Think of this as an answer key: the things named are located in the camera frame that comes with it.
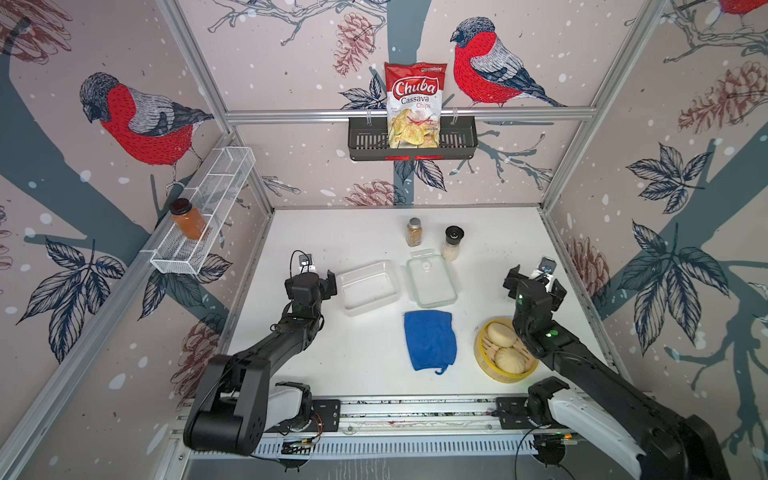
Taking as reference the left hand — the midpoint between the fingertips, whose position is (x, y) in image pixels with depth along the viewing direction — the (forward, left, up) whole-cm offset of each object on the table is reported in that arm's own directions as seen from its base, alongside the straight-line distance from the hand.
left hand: (317, 267), depth 90 cm
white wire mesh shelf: (-7, +27, +19) cm, 34 cm away
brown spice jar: (+17, -31, -4) cm, 36 cm away
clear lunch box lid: (+3, -36, -12) cm, 38 cm away
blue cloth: (-19, -34, -9) cm, 40 cm away
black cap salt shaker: (+12, -43, -6) cm, 45 cm away
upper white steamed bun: (-20, -52, -2) cm, 56 cm away
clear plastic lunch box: (0, -15, -12) cm, 19 cm away
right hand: (-5, -62, +6) cm, 63 cm away
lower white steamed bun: (-26, -54, -6) cm, 60 cm away
